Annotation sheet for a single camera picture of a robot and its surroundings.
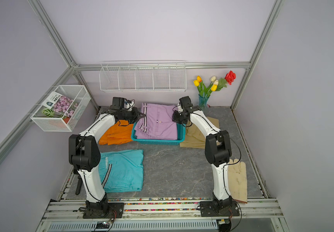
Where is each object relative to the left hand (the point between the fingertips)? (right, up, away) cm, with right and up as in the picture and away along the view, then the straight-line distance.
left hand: (145, 114), depth 91 cm
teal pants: (-13, -34, -6) cm, 37 cm away
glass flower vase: (+40, +9, +15) cm, 43 cm away
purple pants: (+7, -6, +3) cm, 10 cm away
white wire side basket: (-46, -2, -20) cm, 51 cm away
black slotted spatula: (-37, -41, -9) cm, 56 cm away
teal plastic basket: (+23, -14, 0) cm, 27 cm away
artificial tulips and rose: (+45, +19, +1) cm, 49 cm away
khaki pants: (+32, -16, +8) cm, 37 cm away
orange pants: (-20, -12, +10) cm, 25 cm away
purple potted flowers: (-40, +3, -16) cm, 43 cm away
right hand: (+17, -2, +5) cm, 18 cm away
